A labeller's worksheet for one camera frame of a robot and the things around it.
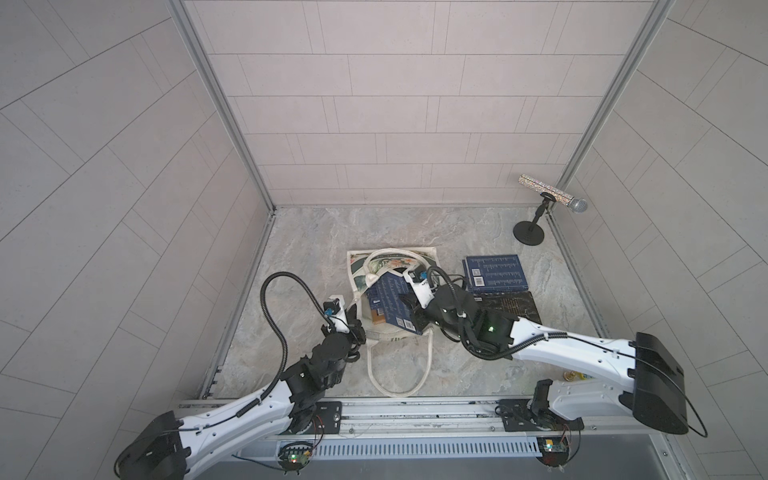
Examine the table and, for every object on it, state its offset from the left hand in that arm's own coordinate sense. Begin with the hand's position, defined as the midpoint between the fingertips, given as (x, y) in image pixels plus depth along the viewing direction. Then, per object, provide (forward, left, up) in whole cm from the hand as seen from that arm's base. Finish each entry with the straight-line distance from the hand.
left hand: (361, 304), depth 80 cm
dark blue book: (0, -6, +5) cm, 8 cm away
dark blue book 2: (+14, -40, -6) cm, 43 cm away
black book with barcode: (+4, -47, -7) cm, 48 cm away
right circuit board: (-31, -46, -10) cm, 57 cm away
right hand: (-2, -10, +8) cm, 13 cm away
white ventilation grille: (-31, -13, -10) cm, 35 cm away
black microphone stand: (+33, -59, -8) cm, 67 cm away
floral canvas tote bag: (+7, -2, +9) cm, 12 cm away
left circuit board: (-32, +13, -7) cm, 36 cm away
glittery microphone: (+25, -62, +14) cm, 69 cm away
